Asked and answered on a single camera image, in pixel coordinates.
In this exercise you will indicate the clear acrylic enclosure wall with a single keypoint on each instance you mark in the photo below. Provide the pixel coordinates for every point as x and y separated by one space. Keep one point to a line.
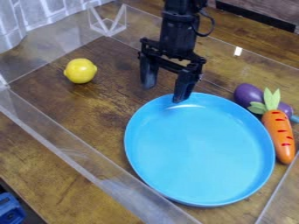
63 154

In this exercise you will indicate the blue plastic object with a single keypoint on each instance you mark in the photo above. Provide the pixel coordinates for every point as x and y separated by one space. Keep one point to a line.
11 210

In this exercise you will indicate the blue round plastic tray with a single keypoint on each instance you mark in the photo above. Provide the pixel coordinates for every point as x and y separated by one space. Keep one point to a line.
202 151

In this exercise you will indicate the purple toy eggplant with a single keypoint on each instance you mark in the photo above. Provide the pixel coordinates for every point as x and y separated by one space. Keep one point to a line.
248 93

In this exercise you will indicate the white patterned curtain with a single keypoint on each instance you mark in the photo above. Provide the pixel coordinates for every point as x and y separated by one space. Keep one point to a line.
25 15

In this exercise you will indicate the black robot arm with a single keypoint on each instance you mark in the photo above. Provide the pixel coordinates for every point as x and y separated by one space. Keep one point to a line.
183 7

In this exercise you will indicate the yellow toy lemon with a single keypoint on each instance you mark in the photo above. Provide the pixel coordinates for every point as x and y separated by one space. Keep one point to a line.
81 71

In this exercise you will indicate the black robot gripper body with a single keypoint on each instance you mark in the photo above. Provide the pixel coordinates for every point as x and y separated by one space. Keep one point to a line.
173 50

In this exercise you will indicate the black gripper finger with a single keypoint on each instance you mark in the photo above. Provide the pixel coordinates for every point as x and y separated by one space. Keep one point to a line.
149 71
185 84

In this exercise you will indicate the orange toy carrot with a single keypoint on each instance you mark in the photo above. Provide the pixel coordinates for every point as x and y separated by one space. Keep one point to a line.
278 126

